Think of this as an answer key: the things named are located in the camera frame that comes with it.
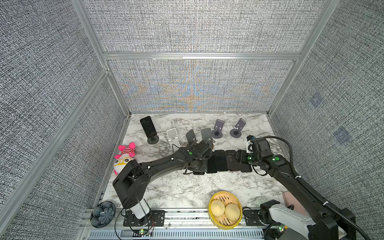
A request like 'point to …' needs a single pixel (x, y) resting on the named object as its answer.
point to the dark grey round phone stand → (153, 140)
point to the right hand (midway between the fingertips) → (238, 154)
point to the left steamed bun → (217, 207)
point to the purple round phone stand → (217, 133)
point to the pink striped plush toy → (122, 160)
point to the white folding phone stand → (174, 142)
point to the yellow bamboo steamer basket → (222, 222)
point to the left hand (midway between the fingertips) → (204, 168)
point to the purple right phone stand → (236, 132)
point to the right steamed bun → (232, 212)
